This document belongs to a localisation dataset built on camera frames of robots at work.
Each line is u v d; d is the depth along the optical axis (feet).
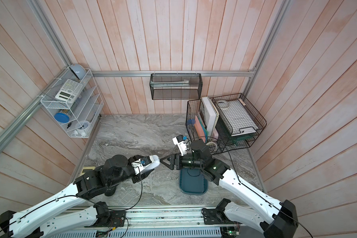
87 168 2.96
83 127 2.96
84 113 2.69
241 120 2.96
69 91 2.51
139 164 1.80
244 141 3.04
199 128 3.34
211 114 2.82
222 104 3.23
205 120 3.13
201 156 1.76
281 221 1.26
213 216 2.39
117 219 2.38
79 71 2.70
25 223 1.31
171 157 1.94
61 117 2.50
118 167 1.58
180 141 2.05
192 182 2.76
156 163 2.10
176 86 2.89
